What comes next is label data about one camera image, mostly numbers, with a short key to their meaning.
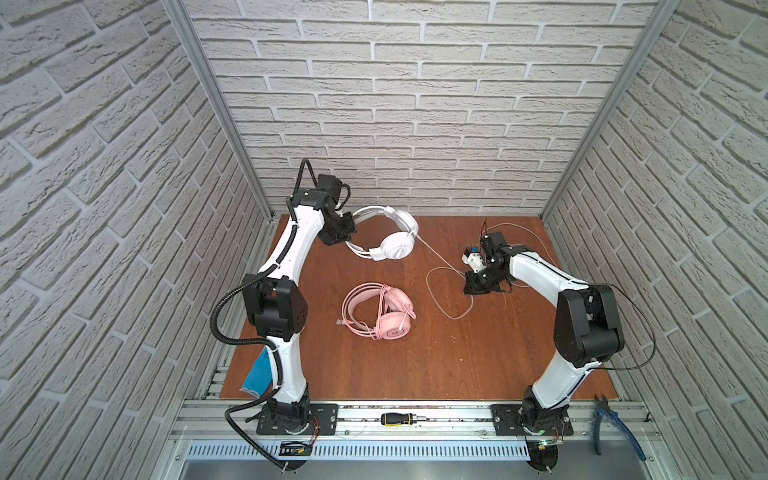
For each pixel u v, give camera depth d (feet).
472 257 2.87
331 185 2.26
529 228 3.86
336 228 2.45
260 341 1.74
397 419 2.38
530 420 2.20
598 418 2.43
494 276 2.56
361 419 2.48
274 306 1.68
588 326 1.58
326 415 2.44
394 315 2.72
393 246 2.55
